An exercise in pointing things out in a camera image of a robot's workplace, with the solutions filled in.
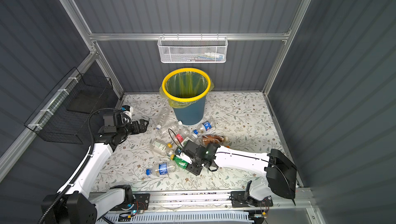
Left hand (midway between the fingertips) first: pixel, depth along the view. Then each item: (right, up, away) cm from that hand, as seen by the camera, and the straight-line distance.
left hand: (140, 123), depth 82 cm
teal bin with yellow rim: (+28, +3, +22) cm, 36 cm away
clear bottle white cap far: (+8, +3, +22) cm, 23 cm away
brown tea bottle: (+41, -10, +8) cm, 43 cm away
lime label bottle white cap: (+28, -10, +12) cm, 32 cm away
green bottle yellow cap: (+23, -19, -6) cm, 30 cm away
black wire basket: (-30, +5, -11) cm, 33 cm away
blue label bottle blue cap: (+13, -23, -3) cm, 27 cm away
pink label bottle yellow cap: (+19, -11, +9) cm, 24 cm away
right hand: (+29, -21, -4) cm, 36 cm away
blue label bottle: (+35, -4, +14) cm, 38 cm away
